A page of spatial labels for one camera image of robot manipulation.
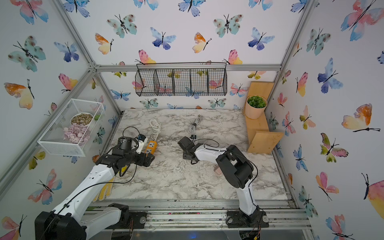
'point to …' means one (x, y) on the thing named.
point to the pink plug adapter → (217, 169)
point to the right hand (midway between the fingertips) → (189, 153)
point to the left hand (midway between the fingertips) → (148, 153)
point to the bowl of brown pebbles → (84, 118)
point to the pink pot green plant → (255, 106)
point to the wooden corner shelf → (259, 139)
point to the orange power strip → (151, 148)
